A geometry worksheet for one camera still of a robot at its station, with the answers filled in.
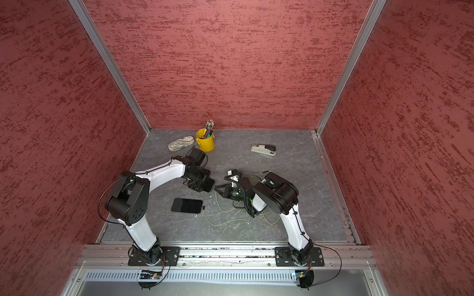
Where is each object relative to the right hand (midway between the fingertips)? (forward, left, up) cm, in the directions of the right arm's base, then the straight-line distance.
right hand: (215, 191), depth 91 cm
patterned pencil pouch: (+32, +23, +2) cm, 39 cm away
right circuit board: (-35, -37, -4) cm, 51 cm away
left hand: (+4, +3, +2) cm, 5 cm away
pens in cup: (+32, +4, +13) cm, 35 cm away
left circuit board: (-34, +25, -4) cm, 42 cm away
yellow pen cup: (+29, +7, +4) cm, 30 cm away
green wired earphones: (-9, +5, -2) cm, 10 cm away
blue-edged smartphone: (0, +3, +8) cm, 8 cm away
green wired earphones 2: (+12, -27, -2) cm, 30 cm away
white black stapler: (+25, -30, +1) cm, 40 cm away
